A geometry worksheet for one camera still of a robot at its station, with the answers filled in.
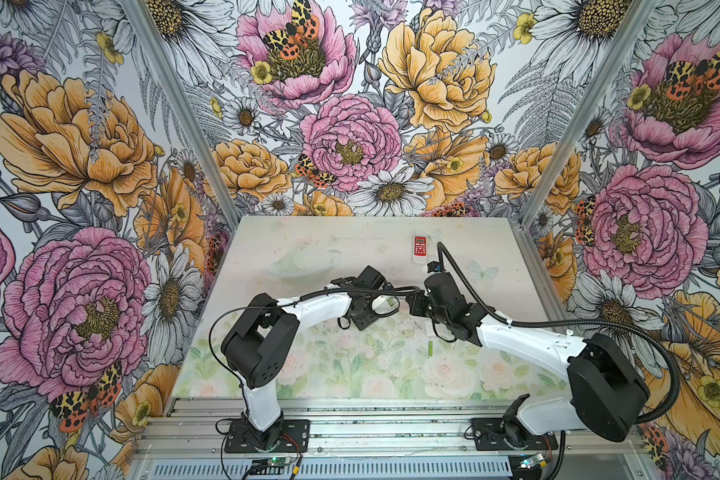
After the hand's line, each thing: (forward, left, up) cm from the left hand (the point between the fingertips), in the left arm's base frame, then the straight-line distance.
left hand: (358, 318), depth 92 cm
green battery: (-8, -21, -3) cm, 23 cm away
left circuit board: (-35, +20, -3) cm, 40 cm away
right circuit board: (-36, -42, -2) cm, 55 cm away
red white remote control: (+28, -23, -1) cm, 36 cm away
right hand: (0, -15, +8) cm, 16 cm away
